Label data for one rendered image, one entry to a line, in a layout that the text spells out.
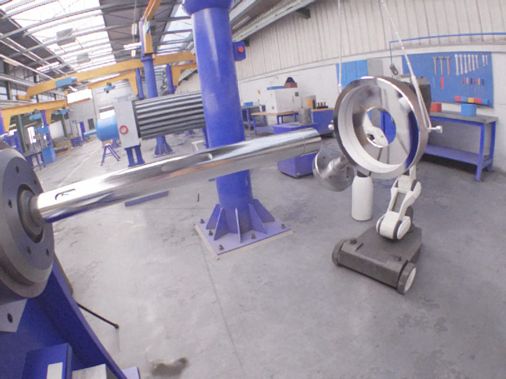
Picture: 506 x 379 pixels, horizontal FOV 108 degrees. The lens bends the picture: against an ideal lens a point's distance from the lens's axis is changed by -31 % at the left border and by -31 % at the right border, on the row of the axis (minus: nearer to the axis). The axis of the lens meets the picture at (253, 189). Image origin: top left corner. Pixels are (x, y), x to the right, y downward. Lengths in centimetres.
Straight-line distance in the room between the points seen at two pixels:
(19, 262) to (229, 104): 192
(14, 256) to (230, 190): 198
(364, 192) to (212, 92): 158
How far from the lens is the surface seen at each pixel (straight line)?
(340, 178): 117
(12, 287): 61
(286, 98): 734
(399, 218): 194
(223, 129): 220
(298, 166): 382
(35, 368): 72
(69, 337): 130
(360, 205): 258
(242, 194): 235
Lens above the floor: 123
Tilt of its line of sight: 20 degrees down
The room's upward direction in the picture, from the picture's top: 8 degrees counter-clockwise
